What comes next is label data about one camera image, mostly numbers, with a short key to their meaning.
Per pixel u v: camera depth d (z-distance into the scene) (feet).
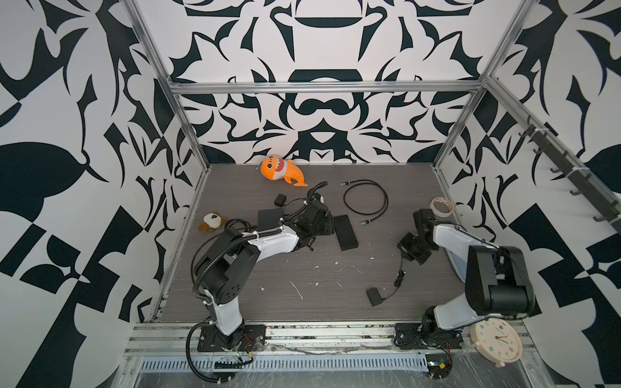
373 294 2.71
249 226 3.24
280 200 3.44
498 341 2.35
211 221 3.19
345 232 3.16
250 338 2.43
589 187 1.80
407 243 2.73
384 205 3.46
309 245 2.65
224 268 1.54
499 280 1.49
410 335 2.44
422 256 2.68
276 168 3.55
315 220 2.35
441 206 3.42
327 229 2.67
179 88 3.01
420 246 2.55
